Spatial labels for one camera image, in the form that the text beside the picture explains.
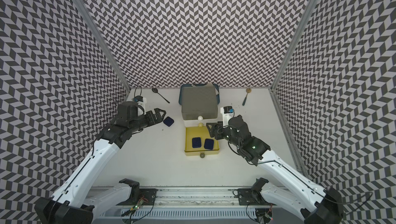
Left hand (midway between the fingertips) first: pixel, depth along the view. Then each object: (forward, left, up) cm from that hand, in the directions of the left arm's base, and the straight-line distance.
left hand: (159, 116), depth 76 cm
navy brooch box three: (-5, -18, -21) cm, 28 cm away
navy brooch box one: (-5, -25, -22) cm, 33 cm away
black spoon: (+40, +17, -23) cm, 50 cm away
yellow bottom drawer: (0, -21, -17) cm, 27 cm away
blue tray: (+43, -3, -22) cm, 49 cm away
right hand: (-5, -27, -2) cm, 27 cm away
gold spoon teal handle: (+37, -55, -21) cm, 70 cm away
